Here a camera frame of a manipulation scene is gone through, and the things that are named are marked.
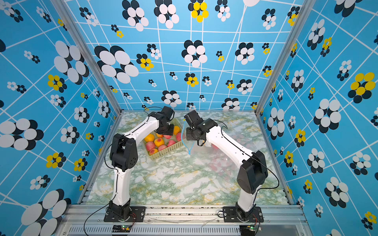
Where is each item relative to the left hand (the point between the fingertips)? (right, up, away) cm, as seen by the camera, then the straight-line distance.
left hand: (171, 131), depth 99 cm
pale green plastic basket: (0, -7, -3) cm, 7 cm away
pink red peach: (+29, -11, -5) cm, 31 cm away
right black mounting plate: (+33, -41, -26) cm, 58 cm away
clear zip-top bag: (+28, -19, -5) cm, 34 cm away
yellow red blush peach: (-8, -7, -2) cm, 11 cm away
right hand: (+15, -1, -14) cm, 21 cm away
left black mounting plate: (-14, -41, -25) cm, 50 cm away
